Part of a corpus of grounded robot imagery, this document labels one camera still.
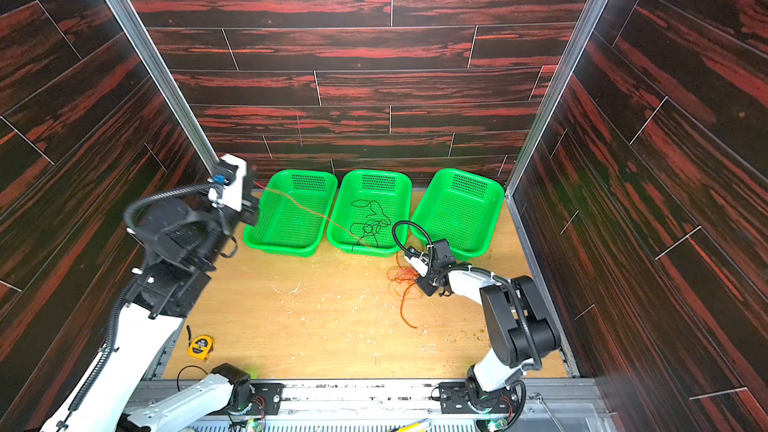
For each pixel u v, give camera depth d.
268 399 0.74
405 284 0.93
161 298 0.41
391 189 1.20
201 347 0.80
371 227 1.07
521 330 0.40
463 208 1.17
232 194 0.46
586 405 0.74
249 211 0.52
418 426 0.70
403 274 0.94
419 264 0.84
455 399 0.73
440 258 0.75
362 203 1.16
